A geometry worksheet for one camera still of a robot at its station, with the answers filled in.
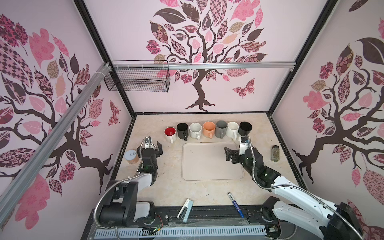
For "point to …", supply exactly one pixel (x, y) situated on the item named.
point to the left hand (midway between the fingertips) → (150, 144)
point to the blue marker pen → (235, 204)
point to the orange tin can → (130, 155)
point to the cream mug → (195, 130)
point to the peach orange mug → (208, 129)
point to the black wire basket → (139, 75)
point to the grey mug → (220, 128)
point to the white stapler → (184, 212)
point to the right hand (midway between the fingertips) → (232, 145)
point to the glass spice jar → (275, 153)
